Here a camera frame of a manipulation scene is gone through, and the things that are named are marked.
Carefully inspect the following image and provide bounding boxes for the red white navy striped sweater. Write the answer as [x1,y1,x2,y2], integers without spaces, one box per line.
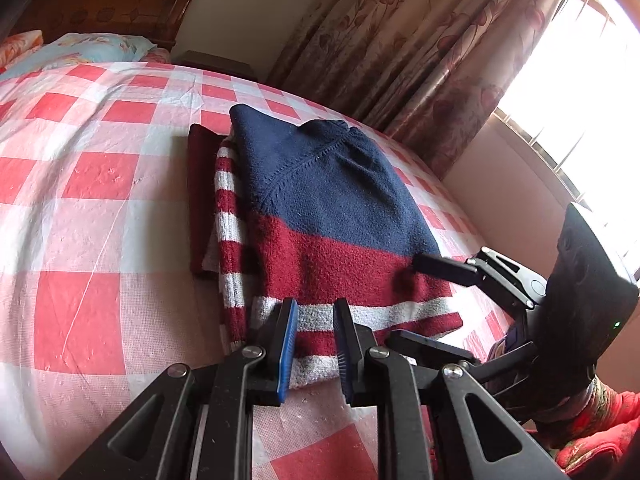
[186,104,462,388]

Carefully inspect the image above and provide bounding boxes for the red floral sleeve forearm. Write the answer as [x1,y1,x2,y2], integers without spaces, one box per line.
[534,377,639,479]

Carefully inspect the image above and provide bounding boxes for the window with metal bars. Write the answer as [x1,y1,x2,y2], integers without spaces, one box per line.
[496,0,639,272]

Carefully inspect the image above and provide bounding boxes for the pink floral curtain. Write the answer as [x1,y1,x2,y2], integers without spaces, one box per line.
[268,0,562,177]

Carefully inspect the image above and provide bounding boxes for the dark wooden nightstand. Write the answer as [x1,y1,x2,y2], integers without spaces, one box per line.
[174,50,258,81]

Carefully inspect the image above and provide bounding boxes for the light blue floral pillow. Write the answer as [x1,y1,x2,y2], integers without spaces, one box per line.
[1,32,156,80]

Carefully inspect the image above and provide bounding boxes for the dark wooden headboard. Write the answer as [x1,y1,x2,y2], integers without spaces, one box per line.
[11,0,192,50]

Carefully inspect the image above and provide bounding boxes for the orange floral pillow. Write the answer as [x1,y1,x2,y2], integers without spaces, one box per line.
[0,29,43,72]

